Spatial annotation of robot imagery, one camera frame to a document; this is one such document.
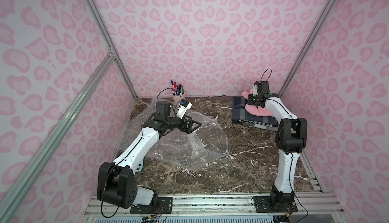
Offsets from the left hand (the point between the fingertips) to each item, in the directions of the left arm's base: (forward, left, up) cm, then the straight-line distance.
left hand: (195, 120), depth 78 cm
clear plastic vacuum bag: (-11, +1, -12) cm, 16 cm away
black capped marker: (+32, +12, -10) cm, 36 cm away
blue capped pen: (+37, +18, -7) cm, 42 cm away
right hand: (+25, -36, -10) cm, 45 cm away
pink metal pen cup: (+30, +13, -12) cm, 35 cm away
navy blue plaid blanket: (+17, -29, -17) cm, 38 cm away
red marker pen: (+34, +15, -7) cm, 38 cm away
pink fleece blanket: (+14, -35, -8) cm, 39 cm away
